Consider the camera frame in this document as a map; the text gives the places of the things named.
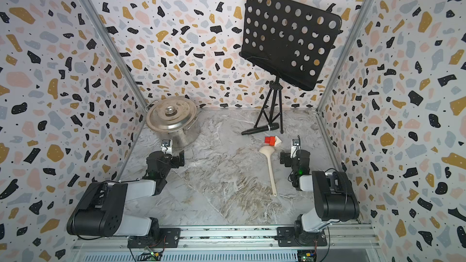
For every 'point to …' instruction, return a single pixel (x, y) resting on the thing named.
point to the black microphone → (261, 129)
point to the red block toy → (270, 140)
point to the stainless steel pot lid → (171, 114)
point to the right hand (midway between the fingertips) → (294, 150)
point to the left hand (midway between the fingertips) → (175, 150)
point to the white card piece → (278, 141)
